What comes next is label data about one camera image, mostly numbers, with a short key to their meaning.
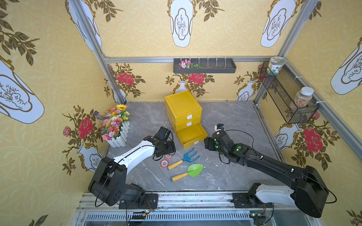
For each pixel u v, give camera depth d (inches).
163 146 26.2
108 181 16.6
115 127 33.7
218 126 29.3
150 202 28.9
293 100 27.1
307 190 15.4
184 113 33.8
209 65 36.3
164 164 34.5
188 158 35.4
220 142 24.3
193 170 33.4
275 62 33.5
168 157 35.4
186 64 34.4
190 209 28.3
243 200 28.8
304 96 25.6
